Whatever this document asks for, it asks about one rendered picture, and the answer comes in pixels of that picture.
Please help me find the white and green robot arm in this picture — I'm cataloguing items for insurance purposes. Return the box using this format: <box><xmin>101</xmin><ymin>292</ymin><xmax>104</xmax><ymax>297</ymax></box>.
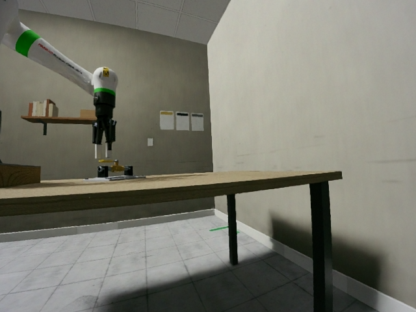
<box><xmin>0</xmin><ymin>0</ymin><xmax>118</xmax><ymax>108</ymax></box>

